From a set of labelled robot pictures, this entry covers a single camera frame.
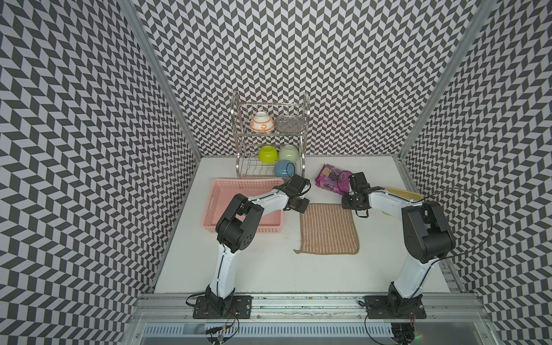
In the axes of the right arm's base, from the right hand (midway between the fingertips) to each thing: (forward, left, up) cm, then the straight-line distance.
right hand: (348, 205), depth 98 cm
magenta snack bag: (+12, +6, +5) cm, 14 cm away
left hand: (+1, +22, -1) cm, 22 cm away
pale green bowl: (+29, +27, +7) cm, 40 cm away
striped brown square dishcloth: (-11, +11, -1) cm, 16 cm away
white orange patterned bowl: (+22, +38, +30) cm, 54 cm away
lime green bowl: (+28, +38, +6) cm, 47 cm away
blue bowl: (+18, +31, +6) cm, 36 cm away
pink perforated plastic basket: (+9, +59, 0) cm, 60 cm away
